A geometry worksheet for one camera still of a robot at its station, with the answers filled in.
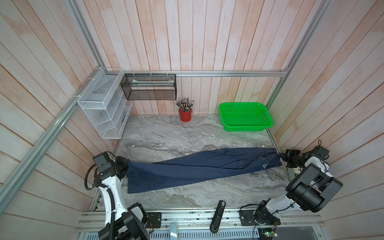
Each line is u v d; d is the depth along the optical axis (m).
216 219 0.74
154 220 0.73
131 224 0.40
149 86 1.07
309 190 0.46
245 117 1.18
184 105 1.04
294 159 0.73
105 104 0.70
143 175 0.88
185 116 1.17
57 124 0.58
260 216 0.69
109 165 0.60
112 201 0.44
